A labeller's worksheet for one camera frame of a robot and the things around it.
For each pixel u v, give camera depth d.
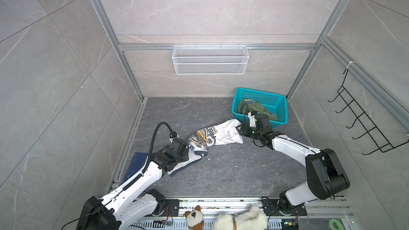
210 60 1.01
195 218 0.69
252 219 0.62
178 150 0.62
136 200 0.57
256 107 1.03
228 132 0.90
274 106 1.14
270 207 0.73
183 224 0.70
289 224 0.71
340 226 0.69
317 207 0.75
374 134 0.63
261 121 0.70
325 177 0.43
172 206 0.73
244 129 0.80
